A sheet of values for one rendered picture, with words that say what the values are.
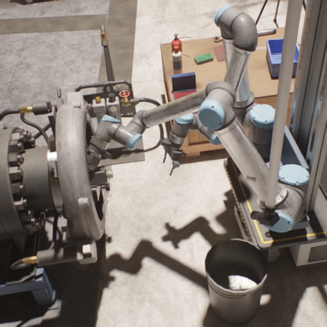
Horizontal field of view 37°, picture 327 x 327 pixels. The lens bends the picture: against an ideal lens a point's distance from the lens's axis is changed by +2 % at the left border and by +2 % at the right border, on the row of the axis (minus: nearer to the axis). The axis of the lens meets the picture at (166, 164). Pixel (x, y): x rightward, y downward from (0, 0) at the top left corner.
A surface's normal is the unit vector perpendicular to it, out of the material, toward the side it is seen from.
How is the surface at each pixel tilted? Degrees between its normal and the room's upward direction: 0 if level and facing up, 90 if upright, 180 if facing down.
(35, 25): 0
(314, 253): 90
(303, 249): 90
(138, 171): 0
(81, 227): 89
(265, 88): 0
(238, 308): 93
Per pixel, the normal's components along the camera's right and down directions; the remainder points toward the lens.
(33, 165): -0.09, -0.42
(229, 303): -0.31, 0.72
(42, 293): 0.11, 0.69
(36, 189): 0.00, 0.30
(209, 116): -0.51, 0.55
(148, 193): -0.07, -0.71
